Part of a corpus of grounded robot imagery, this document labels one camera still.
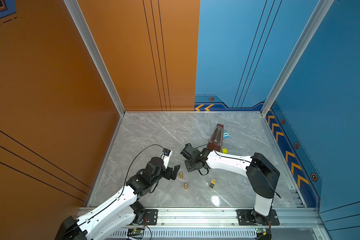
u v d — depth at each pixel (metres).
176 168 0.71
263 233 0.70
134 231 0.72
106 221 0.46
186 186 0.80
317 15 0.71
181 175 0.83
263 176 0.49
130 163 0.93
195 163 0.65
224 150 0.95
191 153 0.68
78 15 0.71
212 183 0.78
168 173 0.70
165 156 0.69
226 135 1.05
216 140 0.92
